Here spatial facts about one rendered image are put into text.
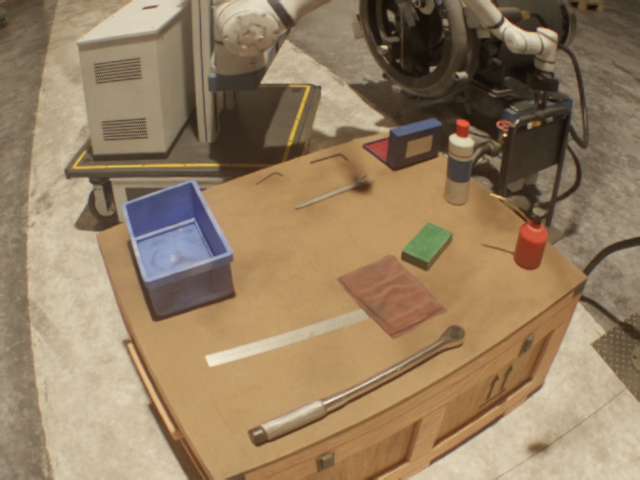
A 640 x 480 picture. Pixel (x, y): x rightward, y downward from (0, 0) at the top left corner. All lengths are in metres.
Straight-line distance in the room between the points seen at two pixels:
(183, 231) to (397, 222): 0.51
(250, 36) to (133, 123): 0.66
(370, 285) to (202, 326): 0.36
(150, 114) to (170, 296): 0.93
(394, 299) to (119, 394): 0.91
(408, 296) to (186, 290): 0.44
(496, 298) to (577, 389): 0.63
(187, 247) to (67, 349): 0.73
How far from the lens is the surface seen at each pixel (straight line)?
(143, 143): 2.07
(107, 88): 2.03
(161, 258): 1.39
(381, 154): 1.69
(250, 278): 1.31
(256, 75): 1.78
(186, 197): 1.43
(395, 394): 1.09
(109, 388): 1.78
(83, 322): 2.00
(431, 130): 1.64
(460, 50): 2.30
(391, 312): 1.21
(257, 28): 1.55
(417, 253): 1.33
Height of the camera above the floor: 1.35
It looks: 40 degrees down
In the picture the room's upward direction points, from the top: straight up
